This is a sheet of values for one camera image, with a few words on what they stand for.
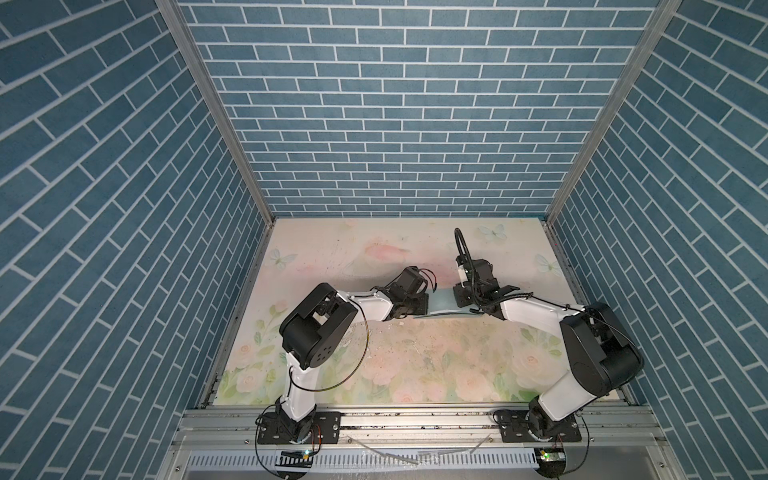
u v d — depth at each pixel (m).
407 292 0.76
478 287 0.73
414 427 0.76
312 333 0.50
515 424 0.74
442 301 0.96
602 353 0.46
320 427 0.73
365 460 0.77
